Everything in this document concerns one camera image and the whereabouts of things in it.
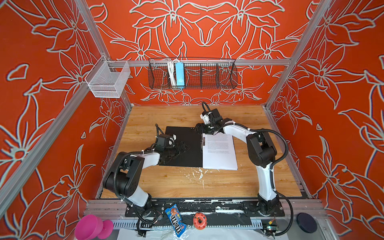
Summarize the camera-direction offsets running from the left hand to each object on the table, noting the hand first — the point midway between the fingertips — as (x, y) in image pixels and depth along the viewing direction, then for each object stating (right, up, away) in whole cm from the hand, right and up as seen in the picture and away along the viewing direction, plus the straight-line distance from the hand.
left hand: (185, 150), depth 91 cm
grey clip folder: (+4, -4, 0) cm, 6 cm away
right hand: (+7, +13, +6) cm, 16 cm away
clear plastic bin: (-50, +45, +2) cm, 68 cm away
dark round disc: (+58, -29, -22) cm, 69 cm away
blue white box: (-3, +45, 0) cm, 45 cm away
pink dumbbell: (-37, -24, -32) cm, 54 cm away
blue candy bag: (-4, -27, -21) cm, 34 cm away
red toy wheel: (+8, -28, -22) cm, 37 cm away
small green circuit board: (+42, -32, -22) cm, 57 cm away
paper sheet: (+21, -1, +3) cm, 22 cm away
